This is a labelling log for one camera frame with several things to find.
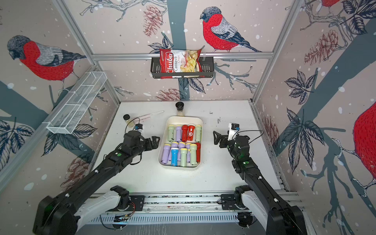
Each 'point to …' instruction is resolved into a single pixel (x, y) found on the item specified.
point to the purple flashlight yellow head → (175, 144)
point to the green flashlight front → (193, 148)
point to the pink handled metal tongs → (141, 119)
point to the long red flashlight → (184, 128)
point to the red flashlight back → (198, 152)
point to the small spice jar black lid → (129, 123)
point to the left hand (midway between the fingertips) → (156, 136)
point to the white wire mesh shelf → (77, 102)
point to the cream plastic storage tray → (176, 120)
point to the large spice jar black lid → (179, 106)
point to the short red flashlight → (191, 129)
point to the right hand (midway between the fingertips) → (220, 130)
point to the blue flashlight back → (174, 156)
